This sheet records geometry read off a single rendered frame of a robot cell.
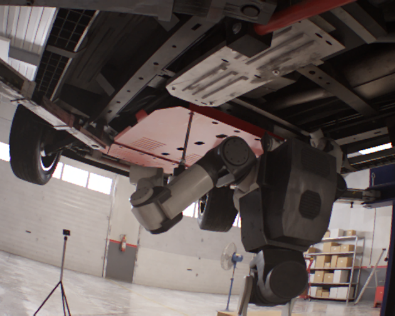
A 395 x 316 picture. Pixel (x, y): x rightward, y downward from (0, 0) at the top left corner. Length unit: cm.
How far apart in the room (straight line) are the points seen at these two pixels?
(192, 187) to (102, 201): 936
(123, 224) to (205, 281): 330
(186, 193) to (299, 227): 34
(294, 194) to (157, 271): 1007
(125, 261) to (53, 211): 254
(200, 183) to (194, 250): 1051
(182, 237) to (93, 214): 292
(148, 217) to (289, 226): 40
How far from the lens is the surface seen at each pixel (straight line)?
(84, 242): 1022
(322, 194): 112
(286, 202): 103
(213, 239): 1193
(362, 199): 255
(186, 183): 106
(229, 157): 107
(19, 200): 996
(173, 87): 151
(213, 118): 173
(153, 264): 1095
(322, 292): 1194
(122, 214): 1050
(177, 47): 128
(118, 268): 1048
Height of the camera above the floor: 93
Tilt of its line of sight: 18 degrees up
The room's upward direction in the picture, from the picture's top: 9 degrees clockwise
